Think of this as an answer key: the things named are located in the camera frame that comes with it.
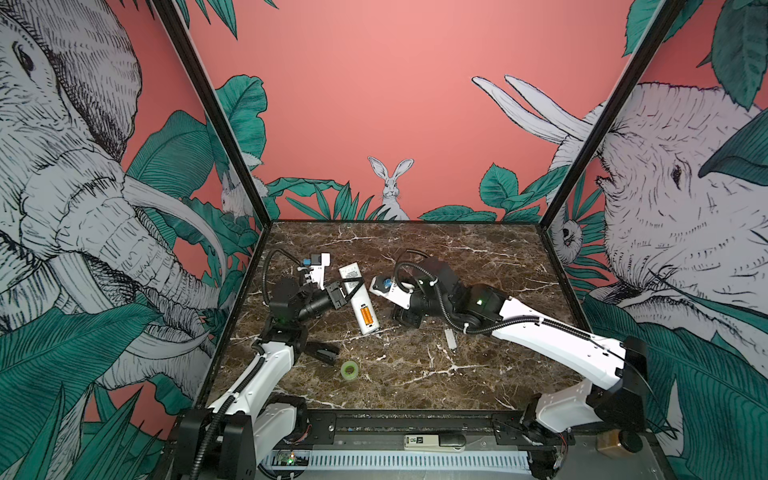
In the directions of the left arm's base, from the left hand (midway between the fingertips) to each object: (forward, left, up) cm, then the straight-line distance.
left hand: (362, 280), depth 73 cm
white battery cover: (-5, -25, -26) cm, 37 cm away
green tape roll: (-14, +5, -25) cm, 29 cm away
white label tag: (-32, -13, -20) cm, 40 cm away
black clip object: (-9, +12, -24) cm, 28 cm away
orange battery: (-6, -1, -7) cm, 9 cm away
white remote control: (-3, +1, -4) cm, 5 cm away
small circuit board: (-34, +18, -25) cm, 46 cm away
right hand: (-5, -5, +1) cm, 7 cm away
